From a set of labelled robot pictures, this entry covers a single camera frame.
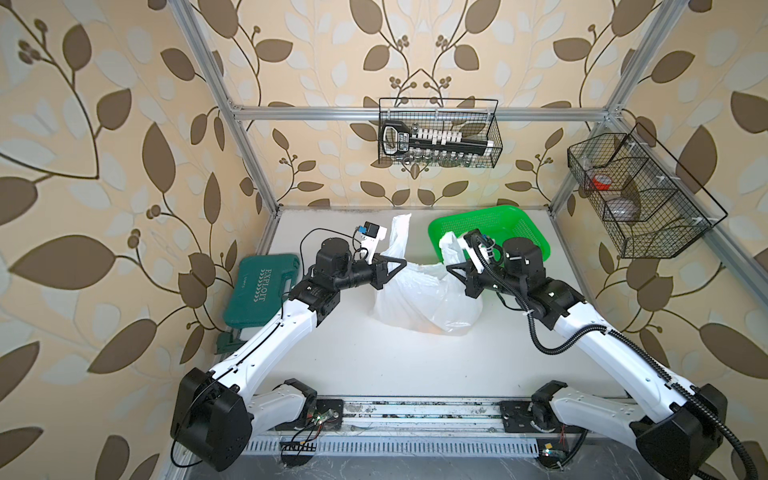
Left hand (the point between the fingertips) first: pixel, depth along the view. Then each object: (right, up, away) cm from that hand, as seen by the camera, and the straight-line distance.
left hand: (400, 260), depth 71 cm
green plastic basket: (+37, +10, +40) cm, 55 cm away
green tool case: (-44, -10, +22) cm, 50 cm away
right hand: (+12, -2, +3) cm, 13 cm away
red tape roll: (+55, +21, +9) cm, 60 cm away
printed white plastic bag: (+6, -10, +2) cm, 12 cm away
